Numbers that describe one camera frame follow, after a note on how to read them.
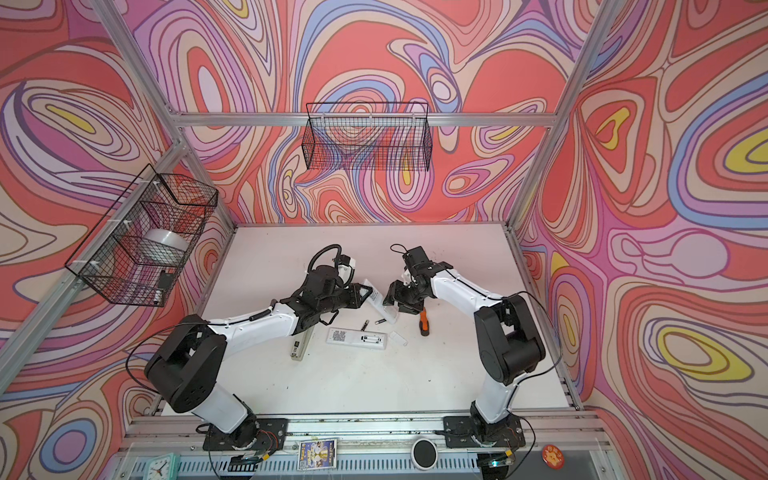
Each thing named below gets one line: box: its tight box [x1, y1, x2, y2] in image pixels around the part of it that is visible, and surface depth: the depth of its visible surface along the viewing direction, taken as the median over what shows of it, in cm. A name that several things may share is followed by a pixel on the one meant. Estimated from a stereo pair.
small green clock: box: [143, 453, 181, 480], surface depth 69 cm
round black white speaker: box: [411, 438, 438, 471], surface depth 68 cm
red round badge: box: [541, 444, 565, 470], surface depth 72 cm
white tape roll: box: [144, 228, 190, 252], surface depth 75 cm
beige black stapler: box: [290, 326, 315, 361], surface depth 87 cm
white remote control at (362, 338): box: [326, 327, 388, 350], surface depth 90 cm
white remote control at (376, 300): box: [363, 278, 400, 324], surface depth 90 cm
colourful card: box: [297, 439, 337, 471], surface depth 71 cm
